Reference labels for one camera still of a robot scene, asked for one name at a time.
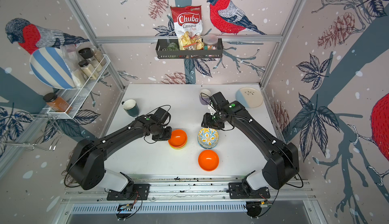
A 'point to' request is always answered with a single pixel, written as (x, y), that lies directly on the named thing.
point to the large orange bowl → (208, 160)
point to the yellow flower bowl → (207, 144)
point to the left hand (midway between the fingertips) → (173, 134)
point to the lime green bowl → (179, 148)
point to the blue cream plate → (249, 97)
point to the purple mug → (204, 97)
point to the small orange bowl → (178, 139)
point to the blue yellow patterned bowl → (208, 137)
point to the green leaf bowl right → (208, 148)
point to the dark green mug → (131, 107)
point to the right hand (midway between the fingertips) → (204, 123)
